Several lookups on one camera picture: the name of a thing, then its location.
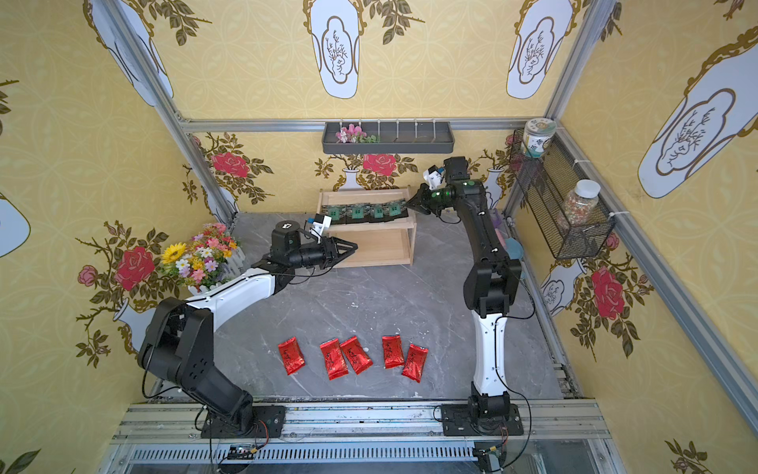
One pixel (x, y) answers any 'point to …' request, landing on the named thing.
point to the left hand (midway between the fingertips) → (349, 245)
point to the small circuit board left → (241, 451)
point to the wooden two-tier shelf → (383, 244)
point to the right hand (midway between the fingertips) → (419, 199)
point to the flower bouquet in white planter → (200, 264)
